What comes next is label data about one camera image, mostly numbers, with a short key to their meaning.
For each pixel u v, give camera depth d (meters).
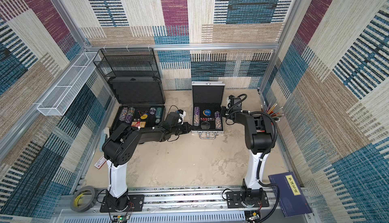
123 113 1.03
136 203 0.73
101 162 0.85
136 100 1.04
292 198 0.74
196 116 1.02
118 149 0.53
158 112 1.03
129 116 1.02
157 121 1.01
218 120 0.99
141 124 0.99
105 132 0.94
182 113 0.91
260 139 0.54
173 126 0.81
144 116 1.04
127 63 1.05
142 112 1.05
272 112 0.94
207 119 1.02
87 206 0.71
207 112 1.05
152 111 1.05
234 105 0.84
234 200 0.73
